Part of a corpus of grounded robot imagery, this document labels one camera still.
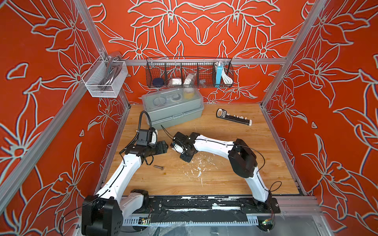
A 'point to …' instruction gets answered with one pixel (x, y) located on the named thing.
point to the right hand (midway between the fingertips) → (183, 157)
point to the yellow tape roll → (188, 93)
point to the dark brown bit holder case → (221, 113)
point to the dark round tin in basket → (158, 82)
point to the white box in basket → (176, 81)
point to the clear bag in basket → (189, 81)
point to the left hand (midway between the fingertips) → (162, 145)
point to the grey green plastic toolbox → (171, 107)
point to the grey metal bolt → (162, 167)
